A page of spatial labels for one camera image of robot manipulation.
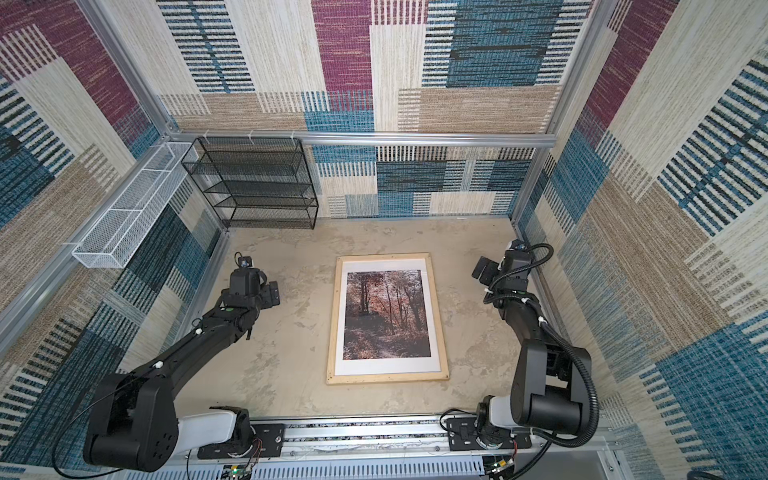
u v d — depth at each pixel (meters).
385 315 0.94
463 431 0.74
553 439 0.43
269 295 0.82
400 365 0.85
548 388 0.43
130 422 0.41
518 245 0.79
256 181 1.09
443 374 0.82
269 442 0.73
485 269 0.83
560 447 0.42
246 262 0.77
